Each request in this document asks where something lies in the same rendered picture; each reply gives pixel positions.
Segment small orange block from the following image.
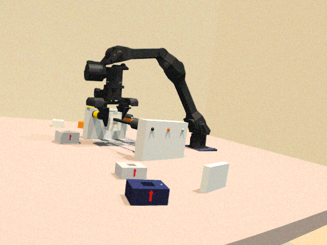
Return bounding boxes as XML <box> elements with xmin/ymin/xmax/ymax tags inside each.
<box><xmin>78</xmin><ymin>121</ymin><xmax>84</xmax><ymax>129</ymax></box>

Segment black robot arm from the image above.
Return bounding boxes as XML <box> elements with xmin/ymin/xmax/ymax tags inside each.
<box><xmin>84</xmin><ymin>45</ymin><xmax>210</xmax><ymax>149</ymax></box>

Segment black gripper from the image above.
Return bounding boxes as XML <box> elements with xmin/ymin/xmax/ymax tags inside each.
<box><xmin>86</xmin><ymin>82</ymin><xmax>138</xmax><ymax>127</ymax></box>

